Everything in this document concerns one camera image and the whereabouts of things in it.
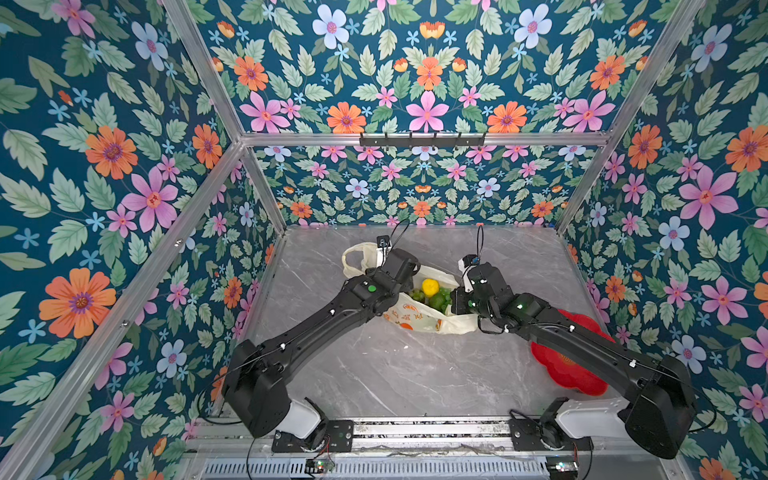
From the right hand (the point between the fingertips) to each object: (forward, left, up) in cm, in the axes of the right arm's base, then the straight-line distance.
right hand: (449, 292), depth 80 cm
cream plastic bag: (-3, +11, -5) cm, 13 cm away
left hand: (+5, +13, +5) cm, 15 cm away
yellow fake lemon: (+10, +4, -12) cm, 16 cm away
